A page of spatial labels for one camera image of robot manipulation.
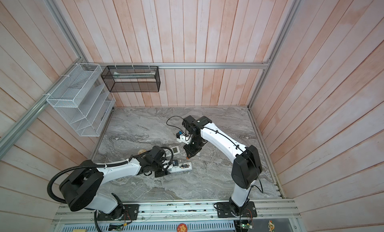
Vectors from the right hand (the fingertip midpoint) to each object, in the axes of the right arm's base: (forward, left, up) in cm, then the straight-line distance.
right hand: (190, 154), depth 80 cm
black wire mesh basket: (+51, +43, +13) cm, 68 cm away
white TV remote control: (-2, +3, -11) cm, 12 cm away
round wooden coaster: (+8, +32, -12) cm, 35 cm away
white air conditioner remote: (+9, +10, -12) cm, 18 cm away
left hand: (-4, +14, -13) cm, 20 cm away
